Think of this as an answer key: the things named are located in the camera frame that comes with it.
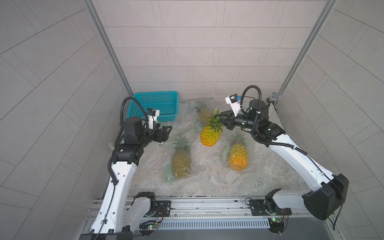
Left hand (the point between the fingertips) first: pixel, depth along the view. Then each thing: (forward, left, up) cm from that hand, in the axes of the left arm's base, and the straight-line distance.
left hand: (167, 124), depth 71 cm
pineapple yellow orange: (-5, -21, -1) cm, 21 cm away
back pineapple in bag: (+25, -19, -21) cm, 38 cm away
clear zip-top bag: (-16, +1, -26) cm, 30 cm away
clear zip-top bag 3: (+27, -11, -25) cm, 39 cm away
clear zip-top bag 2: (-6, -30, -19) cm, 36 cm away
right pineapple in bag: (-9, -37, -17) cm, 41 cm away
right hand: (0, -23, +6) cm, 24 cm away
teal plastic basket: (+40, +10, -25) cm, 48 cm away
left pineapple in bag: (-13, -6, -17) cm, 22 cm away
